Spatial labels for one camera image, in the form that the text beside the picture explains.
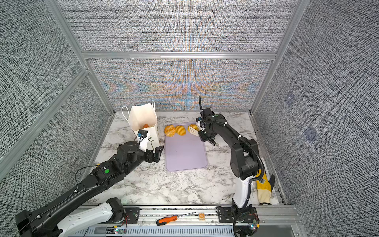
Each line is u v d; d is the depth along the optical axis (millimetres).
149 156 620
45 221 394
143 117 949
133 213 734
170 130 1025
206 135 800
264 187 799
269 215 747
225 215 729
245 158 524
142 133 594
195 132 924
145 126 1003
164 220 702
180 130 1031
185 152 980
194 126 967
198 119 858
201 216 731
